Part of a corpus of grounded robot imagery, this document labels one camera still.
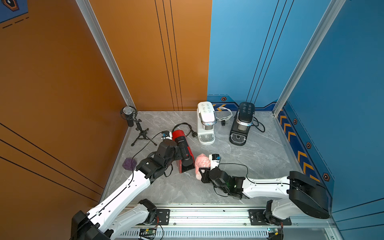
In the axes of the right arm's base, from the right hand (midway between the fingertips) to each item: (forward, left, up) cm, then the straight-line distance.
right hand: (198, 170), depth 80 cm
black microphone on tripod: (+28, +40, +16) cm, 52 cm away
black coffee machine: (+24, -26, +13) cm, 38 cm away
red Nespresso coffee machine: (+2, +6, +5) cm, 8 cm away
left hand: (+9, +10, +10) cm, 17 cm away
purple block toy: (+6, +42, -3) cm, 42 cm away
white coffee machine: (+26, -5, +13) cm, 30 cm away
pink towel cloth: (+2, -2, +7) cm, 7 cm away
